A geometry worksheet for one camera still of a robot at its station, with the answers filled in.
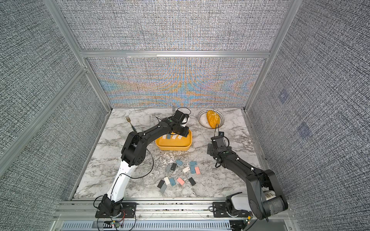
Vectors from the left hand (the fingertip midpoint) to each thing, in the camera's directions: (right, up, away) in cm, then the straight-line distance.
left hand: (190, 130), depth 100 cm
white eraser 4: (-14, -28, -17) cm, 36 cm away
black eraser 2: (-17, -29, -19) cm, 39 cm away
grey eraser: (-14, -22, -13) cm, 29 cm away
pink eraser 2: (-6, -28, -17) cm, 33 cm away
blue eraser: (-7, -19, -10) cm, 23 cm away
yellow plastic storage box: (-10, -9, -4) cm, 14 cm away
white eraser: (-11, -4, 0) cm, 12 cm away
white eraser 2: (-7, -4, 0) cm, 8 cm away
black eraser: (-11, -21, -12) cm, 27 cm away
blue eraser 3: (-11, -28, -18) cm, 35 cm away
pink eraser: (+4, -23, -13) cm, 27 cm away
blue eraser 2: (+1, -23, -13) cm, 26 cm away
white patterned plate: (+10, +9, +11) cm, 17 cm away
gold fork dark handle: (-47, +7, +13) cm, 50 cm away
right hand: (+18, -8, -9) cm, 21 cm away
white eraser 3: (-3, -23, -13) cm, 26 cm away
